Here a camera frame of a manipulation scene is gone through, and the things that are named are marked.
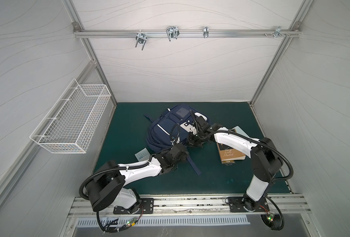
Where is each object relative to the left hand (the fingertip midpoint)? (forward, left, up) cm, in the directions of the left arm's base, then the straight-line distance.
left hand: (183, 152), depth 84 cm
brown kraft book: (+1, -28, -5) cm, 29 cm away
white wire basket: (+1, +55, +24) cm, 59 cm away
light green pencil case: (+20, -39, -5) cm, 44 cm away
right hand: (+5, 0, +2) cm, 5 cm away
